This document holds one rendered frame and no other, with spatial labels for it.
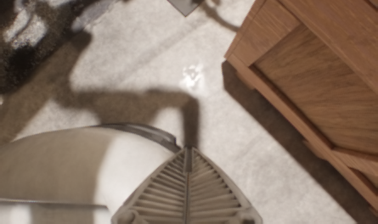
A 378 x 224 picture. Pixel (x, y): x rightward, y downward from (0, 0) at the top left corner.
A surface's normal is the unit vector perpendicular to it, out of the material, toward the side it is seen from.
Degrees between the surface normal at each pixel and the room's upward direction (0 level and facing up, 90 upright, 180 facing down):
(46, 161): 34
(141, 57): 0
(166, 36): 0
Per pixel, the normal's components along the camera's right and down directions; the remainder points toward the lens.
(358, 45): -0.71, 0.70
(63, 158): 0.01, -0.60
